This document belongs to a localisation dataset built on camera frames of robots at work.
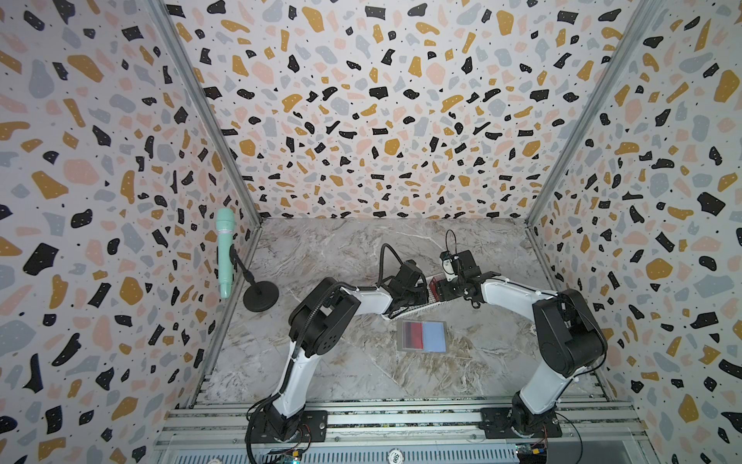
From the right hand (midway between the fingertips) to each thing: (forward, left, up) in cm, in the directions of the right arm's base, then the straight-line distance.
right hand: (451, 284), depth 97 cm
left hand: (-3, +4, -1) cm, 6 cm away
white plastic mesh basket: (-10, +10, +2) cm, 14 cm away
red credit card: (-17, +13, -3) cm, 22 cm away
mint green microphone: (-3, +63, +30) cm, 70 cm away
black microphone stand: (-6, +64, -1) cm, 64 cm away
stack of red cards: (+2, +6, -3) cm, 7 cm away
